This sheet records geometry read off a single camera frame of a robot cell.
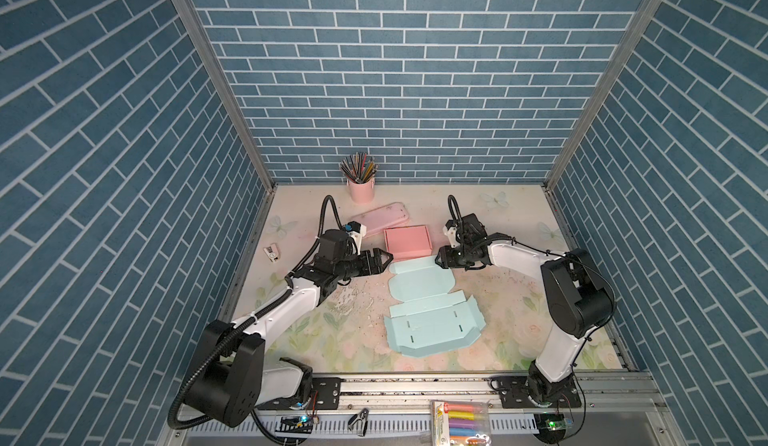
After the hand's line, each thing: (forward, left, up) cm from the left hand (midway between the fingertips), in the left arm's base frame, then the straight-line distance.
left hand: (384, 259), depth 84 cm
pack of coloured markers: (-37, -18, -12) cm, 43 cm away
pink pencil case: (+24, +1, -11) cm, 27 cm away
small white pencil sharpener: (+10, +38, -13) cm, 41 cm away
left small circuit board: (-36, +22, -16) cm, 46 cm away
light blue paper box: (-12, -13, -14) cm, 22 cm away
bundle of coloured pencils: (+41, +10, -2) cm, 42 cm away
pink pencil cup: (+32, +9, -7) cm, 34 cm away
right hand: (+7, -18, -10) cm, 22 cm away
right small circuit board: (-38, -40, -13) cm, 57 cm away
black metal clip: (-35, +5, -13) cm, 38 cm away
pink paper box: (+13, -8, -10) cm, 18 cm away
